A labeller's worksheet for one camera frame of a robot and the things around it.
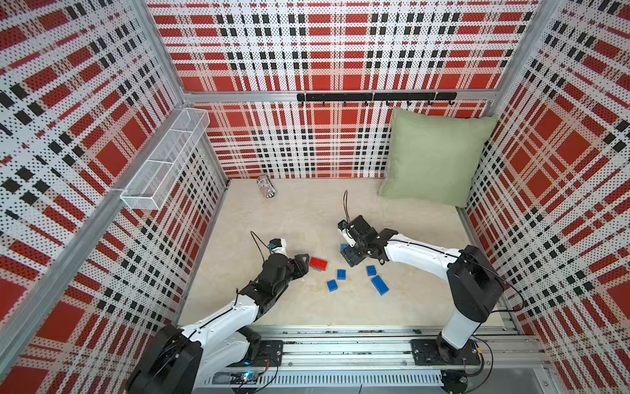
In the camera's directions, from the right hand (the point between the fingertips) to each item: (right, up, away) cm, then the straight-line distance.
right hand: (357, 248), depth 90 cm
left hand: (-19, -3, -3) cm, 19 cm away
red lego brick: (-15, -6, 0) cm, 16 cm away
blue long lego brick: (+8, -13, -3) cm, 15 cm away
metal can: (-41, +25, +25) cm, 54 cm away
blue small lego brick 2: (-10, -13, -4) cm, 16 cm away
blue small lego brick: (-6, -9, -2) cm, 11 cm away
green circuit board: (-35, -34, -21) cm, 53 cm away
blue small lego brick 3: (+5, -8, 0) cm, 10 cm away
